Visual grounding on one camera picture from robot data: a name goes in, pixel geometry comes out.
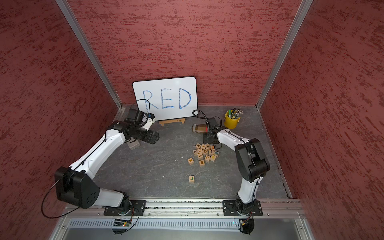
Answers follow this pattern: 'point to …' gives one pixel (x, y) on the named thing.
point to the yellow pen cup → (230, 123)
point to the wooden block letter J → (191, 179)
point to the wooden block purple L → (195, 152)
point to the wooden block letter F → (200, 156)
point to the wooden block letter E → (201, 162)
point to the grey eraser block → (134, 144)
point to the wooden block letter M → (198, 145)
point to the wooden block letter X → (190, 161)
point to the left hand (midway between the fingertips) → (150, 138)
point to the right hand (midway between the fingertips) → (207, 141)
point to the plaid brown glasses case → (200, 128)
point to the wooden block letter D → (205, 151)
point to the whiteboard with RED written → (167, 98)
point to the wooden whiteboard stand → (182, 120)
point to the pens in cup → (234, 114)
